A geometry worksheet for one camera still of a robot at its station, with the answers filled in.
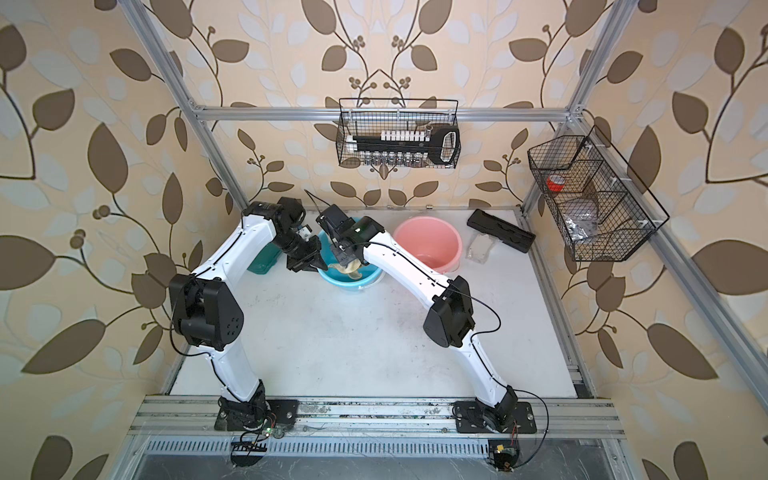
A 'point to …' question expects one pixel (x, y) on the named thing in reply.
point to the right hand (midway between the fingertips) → (352, 246)
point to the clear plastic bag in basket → (580, 226)
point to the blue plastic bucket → (370, 273)
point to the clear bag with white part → (480, 247)
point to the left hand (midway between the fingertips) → (323, 262)
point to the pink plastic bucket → (431, 241)
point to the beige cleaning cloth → (351, 269)
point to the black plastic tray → (502, 230)
